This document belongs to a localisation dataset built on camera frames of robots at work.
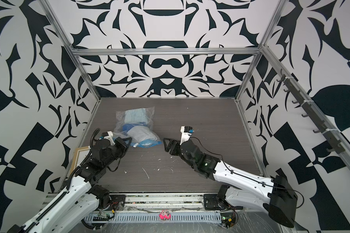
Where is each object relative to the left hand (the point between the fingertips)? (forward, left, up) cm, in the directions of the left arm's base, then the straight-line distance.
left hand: (132, 135), depth 77 cm
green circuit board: (-37, -46, -20) cm, 63 cm away
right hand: (-4, -19, +2) cm, 19 cm away
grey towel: (+4, -2, -5) cm, 7 cm away
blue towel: (+11, +7, -8) cm, 15 cm away
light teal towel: (+24, +4, -14) cm, 28 cm away
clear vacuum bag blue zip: (+20, +15, -16) cm, 30 cm away
